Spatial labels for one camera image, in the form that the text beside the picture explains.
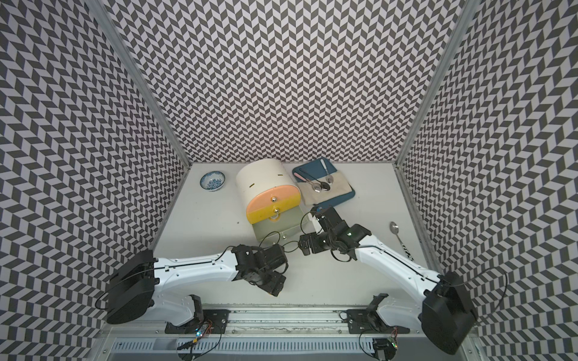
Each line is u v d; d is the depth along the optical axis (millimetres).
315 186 1089
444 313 389
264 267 607
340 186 1092
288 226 887
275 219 937
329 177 1118
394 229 935
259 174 854
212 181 1089
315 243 696
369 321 649
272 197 803
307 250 712
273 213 851
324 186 1092
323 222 632
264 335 710
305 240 708
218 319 728
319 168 1170
